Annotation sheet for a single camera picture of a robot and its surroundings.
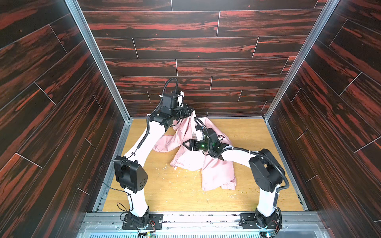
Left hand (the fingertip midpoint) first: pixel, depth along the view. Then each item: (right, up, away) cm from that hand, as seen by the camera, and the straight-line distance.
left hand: (195, 108), depth 79 cm
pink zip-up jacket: (+13, -38, +8) cm, 41 cm away
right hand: (-5, -19, +11) cm, 23 cm away
